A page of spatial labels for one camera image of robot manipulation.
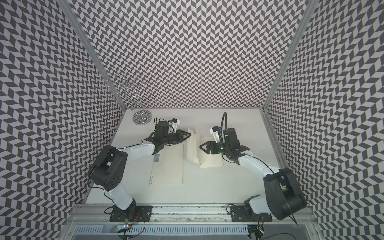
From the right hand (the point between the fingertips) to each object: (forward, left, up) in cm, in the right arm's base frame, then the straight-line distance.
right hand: (203, 149), depth 83 cm
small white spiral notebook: (0, +5, -5) cm, 7 cm away
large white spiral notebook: (-5, +22, -11) cm, 25 cm away
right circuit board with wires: (-36, -25, -11) cm, 45 cm away
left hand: (+8, +7, +1) cm, 11 cm away
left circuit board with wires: (-34, +35, -6) cm, 49 cm away
